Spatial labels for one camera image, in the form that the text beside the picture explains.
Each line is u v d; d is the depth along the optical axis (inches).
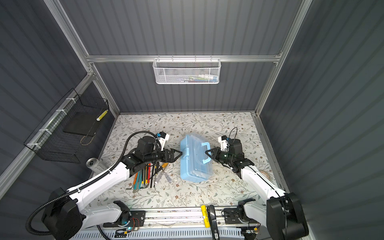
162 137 28.1
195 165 29.1
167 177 34.1
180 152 29.1
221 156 29.0
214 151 30.3
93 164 30.9
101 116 31.9
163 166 35.8
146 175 34.1
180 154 29.2
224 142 30.9
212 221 27.3
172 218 29.7
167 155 27.1
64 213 15.5
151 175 34.6
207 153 31.9
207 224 27.8
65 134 28.4
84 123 29.0
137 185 32.8
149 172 34.9
